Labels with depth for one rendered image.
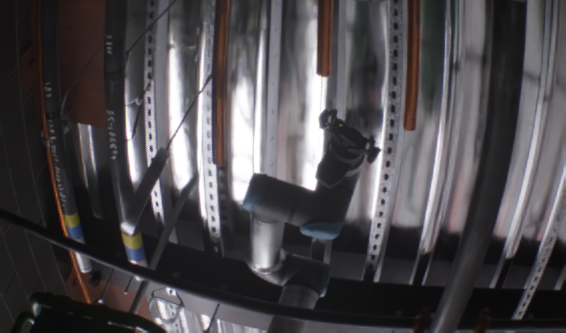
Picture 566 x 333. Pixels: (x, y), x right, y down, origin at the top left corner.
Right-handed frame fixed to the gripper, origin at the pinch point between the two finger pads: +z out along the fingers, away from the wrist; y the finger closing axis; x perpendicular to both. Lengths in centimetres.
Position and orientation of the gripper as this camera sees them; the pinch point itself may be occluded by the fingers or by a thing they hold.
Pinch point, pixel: (352, 126)
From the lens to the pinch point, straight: 171.6
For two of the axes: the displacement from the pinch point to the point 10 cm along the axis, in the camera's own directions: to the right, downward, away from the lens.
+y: 8.1, 5.7, -1.5
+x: -5.9, 7.7, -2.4
